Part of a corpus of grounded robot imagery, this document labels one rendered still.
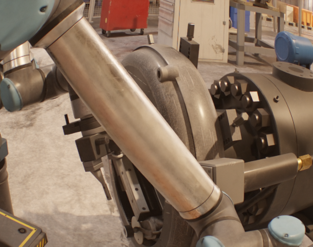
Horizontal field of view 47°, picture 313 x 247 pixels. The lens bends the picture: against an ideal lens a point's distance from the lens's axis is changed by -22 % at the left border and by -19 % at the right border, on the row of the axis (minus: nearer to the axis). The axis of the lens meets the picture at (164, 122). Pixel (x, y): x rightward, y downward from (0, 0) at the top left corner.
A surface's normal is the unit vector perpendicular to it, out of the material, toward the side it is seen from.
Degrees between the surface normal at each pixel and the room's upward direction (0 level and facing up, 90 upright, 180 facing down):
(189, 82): 30
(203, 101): 40
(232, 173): 68
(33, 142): 0
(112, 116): 99
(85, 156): 83
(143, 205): 25
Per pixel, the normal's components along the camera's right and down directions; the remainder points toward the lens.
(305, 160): 0.34, -0.14
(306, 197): 0.33, 0.62
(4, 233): 0.07, -0.92
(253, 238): 0.10, -0.82
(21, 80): 0.54, 0.00
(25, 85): 0.72, -0.07
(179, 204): -0.32, 0.63
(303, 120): 0.29, -0.40
